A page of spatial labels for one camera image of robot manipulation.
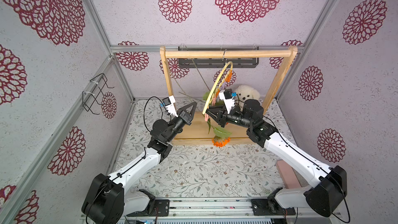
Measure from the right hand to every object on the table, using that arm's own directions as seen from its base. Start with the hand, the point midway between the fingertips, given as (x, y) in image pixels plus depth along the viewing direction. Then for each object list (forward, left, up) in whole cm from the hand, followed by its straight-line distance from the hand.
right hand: (206, 108), depth 66 cm
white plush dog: (+31, -24, -20) cm, 44 cm away
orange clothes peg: (+26, -12, -5) cm, 29 cm away
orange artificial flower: (-6, -7, -12) cm, 15 cm away
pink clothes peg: (-2, 0, -4) cm, 4 cm away
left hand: (+3, +4, 0) cm, 5 cm away
